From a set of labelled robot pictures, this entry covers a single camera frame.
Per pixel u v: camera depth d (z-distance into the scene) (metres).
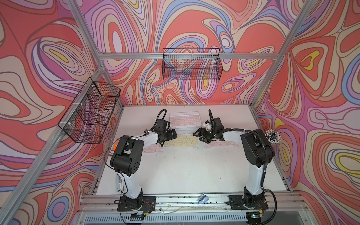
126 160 0.50
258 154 0.52
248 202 0.66
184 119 1.08
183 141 0.97
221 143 0.96
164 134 0.88
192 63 0.96
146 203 0.73
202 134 0.88
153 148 0.94
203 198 0.74
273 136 0.82
